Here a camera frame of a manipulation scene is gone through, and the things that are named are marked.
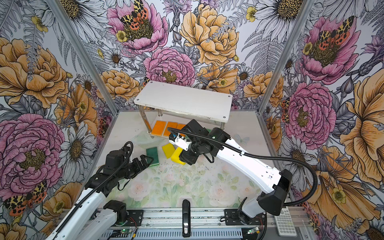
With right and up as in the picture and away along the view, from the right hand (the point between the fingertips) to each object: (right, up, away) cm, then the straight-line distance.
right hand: (187, 157), depth 69 cm
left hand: (-21, -7, +9) cm, 24 cm away
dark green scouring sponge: (-23, -2, +25) cm, 34 cm away
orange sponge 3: (-7, +14, +36) cm, 39 cm away
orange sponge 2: (-13, +15, +35) cm, 40 cm away
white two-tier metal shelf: (-16, +27, +8) cm, 32 cm away
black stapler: (-1, -28, +1) cm, 28 cm away
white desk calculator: (+46, -32, +2) cm, 56 cm away
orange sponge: (-21, +13, +33) cm, 41 cm away
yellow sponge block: (-14, -1, +29) cm, 32 cm away
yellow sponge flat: (-6, 0, -1) cm, 6 cm away
